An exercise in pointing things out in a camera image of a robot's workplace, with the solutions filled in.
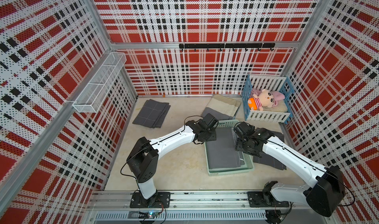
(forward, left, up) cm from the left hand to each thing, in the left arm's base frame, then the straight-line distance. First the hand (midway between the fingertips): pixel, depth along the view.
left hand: (214, 135), depth 84 cm
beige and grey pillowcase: (+31, -10, -12) cm, 35 cm away
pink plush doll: (+26, -35, +4) cm, 44 cm away
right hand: (-8, -17, 0) cm, 18 cm away
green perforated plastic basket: (-15, -19, -10) cm, 26 cm away
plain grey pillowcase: (-6, -5, -10) cm, 13 cm away
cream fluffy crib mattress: (+26, -50, -4) cm, 56 cm away
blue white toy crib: (+44, -54, +1) cm, 69 cm away
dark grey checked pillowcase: (+25, +45, -12) cm, 53 cm away
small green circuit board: (-37, +32, -10) cm, 50 cm away
